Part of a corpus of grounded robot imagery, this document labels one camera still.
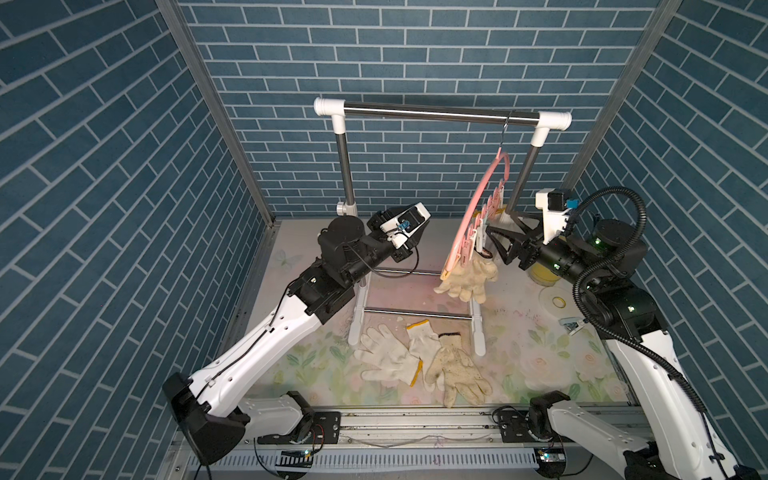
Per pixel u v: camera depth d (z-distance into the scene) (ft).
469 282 2.37
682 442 1.20
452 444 2.38
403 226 1.56
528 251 1.65
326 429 2.41
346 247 1.47
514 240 1.65
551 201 1.57
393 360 2.77
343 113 1.66
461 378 2.66
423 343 2.90
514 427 2.42
